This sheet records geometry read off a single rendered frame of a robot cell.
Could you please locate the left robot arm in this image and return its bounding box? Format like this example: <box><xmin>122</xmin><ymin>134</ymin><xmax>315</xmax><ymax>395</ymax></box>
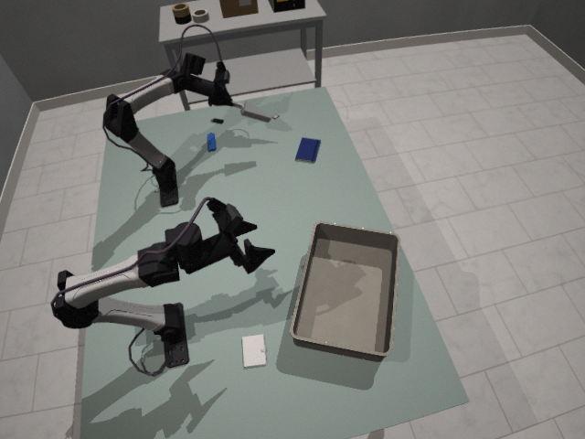
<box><xmin>105</xmin><ymin>53</ymin><xmax>230</xmax><ymax>208</ymax></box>

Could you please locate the white notebook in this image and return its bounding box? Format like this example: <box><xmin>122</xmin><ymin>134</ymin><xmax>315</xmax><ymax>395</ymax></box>
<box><xmin>242</xmin><ymin>335</ymin><xmax>267</xmax><ymax>368</ymax></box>

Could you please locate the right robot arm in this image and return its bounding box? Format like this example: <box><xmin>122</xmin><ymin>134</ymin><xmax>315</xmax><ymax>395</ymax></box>
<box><xmin>55</xmin><ymin>200</ymin><xmax>244</xmax><ymax>368</ymax></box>

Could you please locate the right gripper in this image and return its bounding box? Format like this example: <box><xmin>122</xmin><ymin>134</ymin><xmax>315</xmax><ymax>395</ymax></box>
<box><xmin>203</xmin><ymin>220</ymin><xmax>275</xmax><ymax>274</ymax></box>

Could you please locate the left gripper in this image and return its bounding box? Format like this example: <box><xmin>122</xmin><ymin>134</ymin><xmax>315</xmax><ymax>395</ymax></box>
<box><xmin>196</xmin><ymin>78</ymin><xmax>234</xmax><ymax>106</ymax></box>

